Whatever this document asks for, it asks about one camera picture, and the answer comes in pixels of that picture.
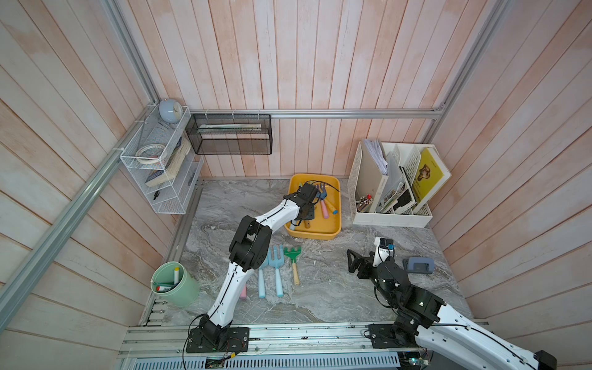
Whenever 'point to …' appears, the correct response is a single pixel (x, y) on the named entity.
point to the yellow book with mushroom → (428, 174)
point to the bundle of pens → (365, 203)
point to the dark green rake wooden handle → (294, 253)
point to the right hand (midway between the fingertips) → (357, 251)
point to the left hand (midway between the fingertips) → (306, 215)
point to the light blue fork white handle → (277, 262)
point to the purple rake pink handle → (324, 208)
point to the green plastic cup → (171, 281)
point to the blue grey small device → (418, 265)
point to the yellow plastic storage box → (319, 228)
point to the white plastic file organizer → (383, 179)
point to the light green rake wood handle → (307, 223)
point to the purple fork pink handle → (243, 296)
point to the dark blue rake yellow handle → (323, 195)
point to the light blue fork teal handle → (262, 293)
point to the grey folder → (391, 183)
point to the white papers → (378, 151)
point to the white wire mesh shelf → (169, 184)
